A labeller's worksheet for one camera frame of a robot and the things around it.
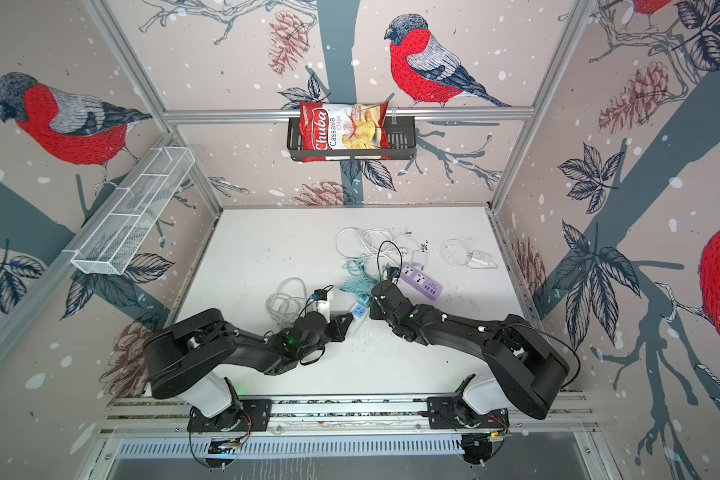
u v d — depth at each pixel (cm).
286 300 95
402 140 95
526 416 44
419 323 60
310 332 66
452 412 73
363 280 98
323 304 80
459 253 107
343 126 88
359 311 89
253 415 73
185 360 45
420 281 96
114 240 71
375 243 108
